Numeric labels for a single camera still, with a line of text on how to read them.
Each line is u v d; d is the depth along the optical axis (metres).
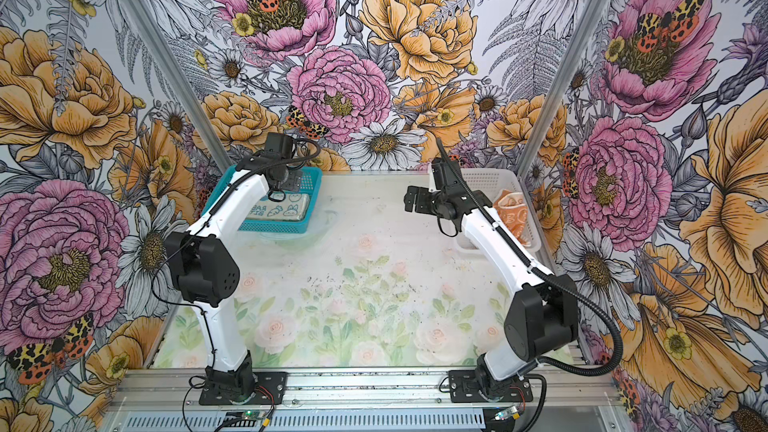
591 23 0.81
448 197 0.63
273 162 0.68
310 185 1.05
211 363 0.62
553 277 0.45
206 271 0.51
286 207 1.08
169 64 0.89
